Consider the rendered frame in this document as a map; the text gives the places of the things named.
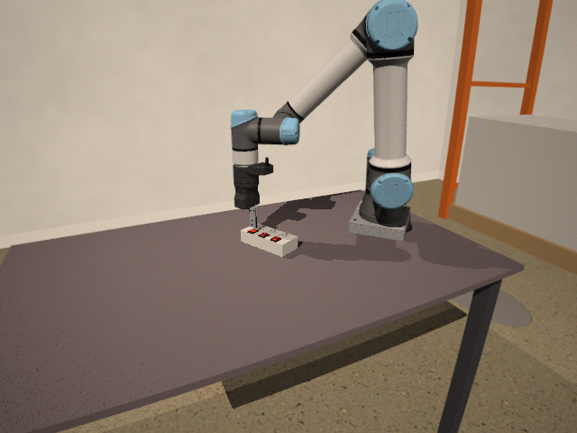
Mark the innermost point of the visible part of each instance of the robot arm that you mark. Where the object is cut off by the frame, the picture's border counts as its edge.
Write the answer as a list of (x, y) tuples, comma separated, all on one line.
[(391, 26)]

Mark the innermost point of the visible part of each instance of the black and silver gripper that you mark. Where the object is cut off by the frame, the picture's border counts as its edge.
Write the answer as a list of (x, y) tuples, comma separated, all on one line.
[(246, 181)]

